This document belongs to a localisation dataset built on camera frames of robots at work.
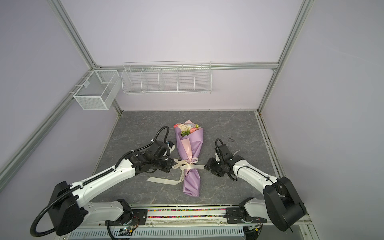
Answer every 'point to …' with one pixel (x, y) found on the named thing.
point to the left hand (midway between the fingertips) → (172, 166)
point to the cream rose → (184, 128)
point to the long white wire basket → (167, 77)
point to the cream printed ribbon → (179, 164)
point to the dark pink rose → (175, 125)
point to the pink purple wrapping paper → (189, 145)
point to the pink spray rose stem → (194, 129)
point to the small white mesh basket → (98, 90)
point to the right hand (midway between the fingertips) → (207, 169)
